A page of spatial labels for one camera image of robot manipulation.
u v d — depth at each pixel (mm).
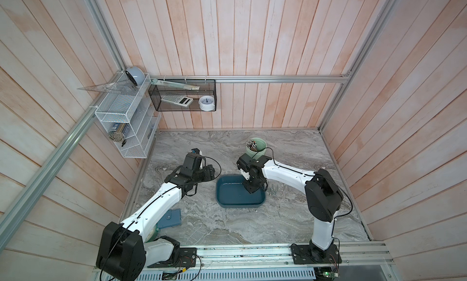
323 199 485
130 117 702
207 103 936
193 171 626
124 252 390
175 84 908
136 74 825
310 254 657
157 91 993
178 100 981
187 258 730
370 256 741
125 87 862
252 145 904
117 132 761
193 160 624
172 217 829
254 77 972
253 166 672
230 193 934
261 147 955
